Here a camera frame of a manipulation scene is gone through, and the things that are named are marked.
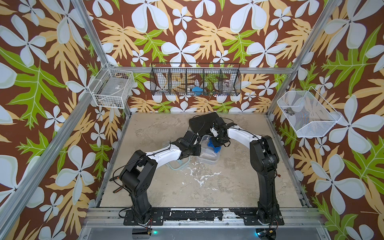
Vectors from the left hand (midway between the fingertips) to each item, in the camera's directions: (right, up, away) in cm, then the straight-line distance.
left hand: (201, 148), depth 92 cm
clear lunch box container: (+6, -6, +10) cm, 13 cm away
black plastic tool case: (+2, +15, +19) cm, 25 cm away
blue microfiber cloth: (+10, -1, -1) cm, 10 cm away
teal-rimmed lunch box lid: (-13, -10, 0) cm, 17 cm away
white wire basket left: (-53, +36, -6) cm, 64 cm away
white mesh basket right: (+59, +21, -10) cm, 64 cm away
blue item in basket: (-2, +37, +2) cm, 37 cm away
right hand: (+11, +2, +10) cm, 15 cm away
